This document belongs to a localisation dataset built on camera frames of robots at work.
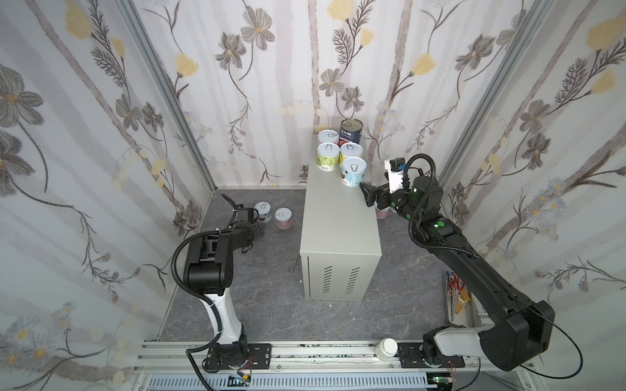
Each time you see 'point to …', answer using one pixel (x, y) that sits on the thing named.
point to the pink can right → (383, 213)
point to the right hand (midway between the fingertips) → (376, 172)
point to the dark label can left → (265, 211)
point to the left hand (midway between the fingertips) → (245, 221)
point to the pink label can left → (284, 217)
